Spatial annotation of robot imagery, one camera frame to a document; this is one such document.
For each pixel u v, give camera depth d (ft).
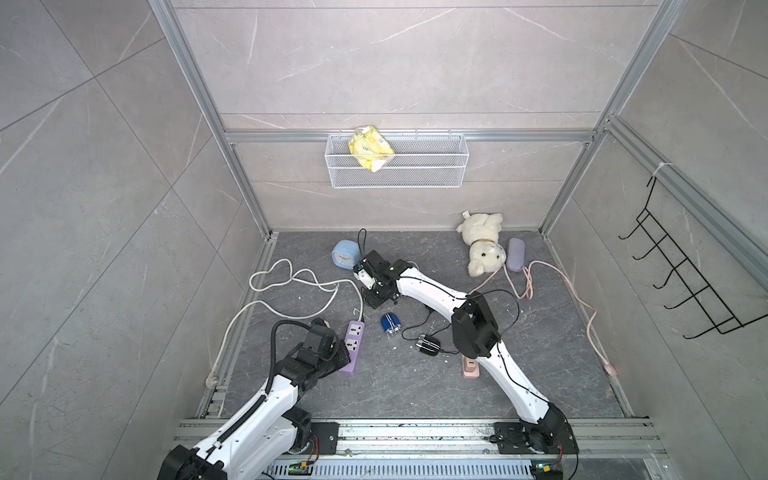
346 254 3.36
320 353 2.13
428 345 2.84
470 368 2.66
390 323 2.97
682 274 2.22
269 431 1.91
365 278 2.96
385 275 2.44
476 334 2.05
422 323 2.96
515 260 3.53
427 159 3.30
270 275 3.51
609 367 2.89
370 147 2.87
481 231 3.58
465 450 2.39
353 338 2.89
